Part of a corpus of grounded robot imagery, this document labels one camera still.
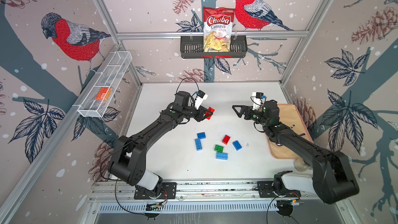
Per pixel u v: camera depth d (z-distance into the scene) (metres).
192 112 0.72
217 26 0.85
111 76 0.82
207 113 0.81
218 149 0.87
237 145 0.87
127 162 0.44
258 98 0.73
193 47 0.95
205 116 0.78
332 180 0.41
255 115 0.73
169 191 0.73
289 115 1.01
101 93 0.71
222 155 0.83
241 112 0.75
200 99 0.74
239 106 0.76
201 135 0.91
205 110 0.75
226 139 0.90
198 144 0.88
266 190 0.73
